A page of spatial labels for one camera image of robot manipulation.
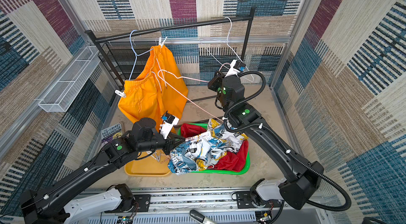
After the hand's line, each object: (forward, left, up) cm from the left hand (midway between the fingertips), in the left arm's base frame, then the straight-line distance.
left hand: (185, 139), depth 68 cm
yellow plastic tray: (-2, +19, -22) cm, 29 cm away
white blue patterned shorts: (-3, -5, -5) cm, 8 cm away
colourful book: (+16, +47, -21) cm, 54 cm away
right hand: (+21, -14, +18) cm, 31 cm away
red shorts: (-4, -22, -15) cm, 27 cm away
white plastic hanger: (+60, -11, +3) cm, 61 cm away
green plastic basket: (-8, -27, -15) cm, 32 cm away
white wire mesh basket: (+16, +55, +10) cm, 58 cm away
